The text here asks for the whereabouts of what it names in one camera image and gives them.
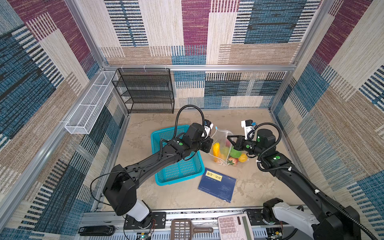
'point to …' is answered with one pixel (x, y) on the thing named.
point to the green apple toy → (235, 153)
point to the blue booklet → (218, 184)
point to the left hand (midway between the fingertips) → (213, 139)
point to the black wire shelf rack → (145, 90)
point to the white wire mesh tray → (85, 116)
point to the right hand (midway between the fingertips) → (227, 139)
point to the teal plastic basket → (188, 168)
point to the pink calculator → (235, 227)
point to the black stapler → (97, 230)
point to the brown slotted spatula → (183, 229)
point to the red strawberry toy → (232, 161)
